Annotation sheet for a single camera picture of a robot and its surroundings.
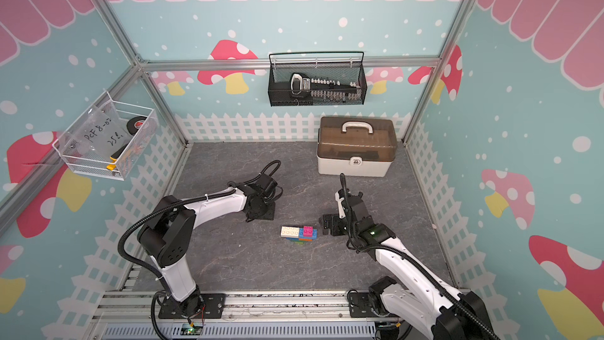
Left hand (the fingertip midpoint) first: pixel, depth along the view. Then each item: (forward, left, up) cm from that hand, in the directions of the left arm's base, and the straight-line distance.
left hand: (267, 217), depth 93 cm
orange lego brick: (-9, -14, 0) cm, 17 cm away
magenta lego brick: (-9, -17, +8) cm, 20 cm away
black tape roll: (+18, +43, +32) cm, 57 cm away
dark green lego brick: (-10, -13, 0) cm, 16 cm away
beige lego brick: (-8, -10, +6) cm, 14 cm away
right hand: (-4, -24, +9) cm, 26 cm away
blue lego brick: (-9, -19, +7) cm, 22 cm away
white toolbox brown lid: (+34, -38, +6) cm, 51 cm away
